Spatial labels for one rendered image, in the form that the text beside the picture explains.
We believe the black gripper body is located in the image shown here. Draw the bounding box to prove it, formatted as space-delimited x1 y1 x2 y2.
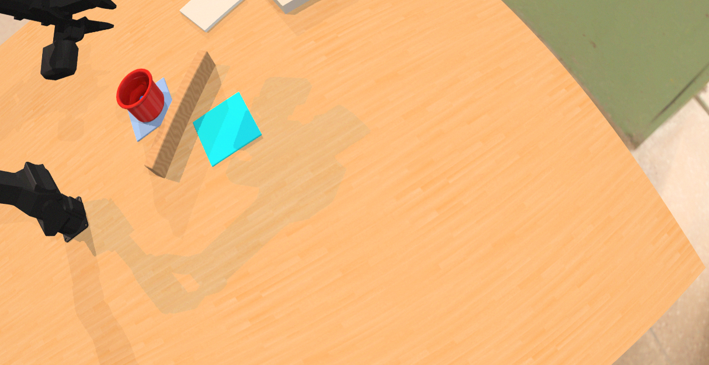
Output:
14 0 81 81

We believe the brown wooden bar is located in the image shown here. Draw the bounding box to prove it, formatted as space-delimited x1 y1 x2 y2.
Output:
144 50 215 178

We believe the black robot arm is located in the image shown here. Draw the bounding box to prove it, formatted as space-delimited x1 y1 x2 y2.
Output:
0 0 101 243

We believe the red translucent cup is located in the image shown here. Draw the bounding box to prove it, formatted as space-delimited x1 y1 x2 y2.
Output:
116 68 164 122

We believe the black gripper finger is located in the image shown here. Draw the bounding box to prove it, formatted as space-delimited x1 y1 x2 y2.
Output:
97 0 117 10
74 16 114 43

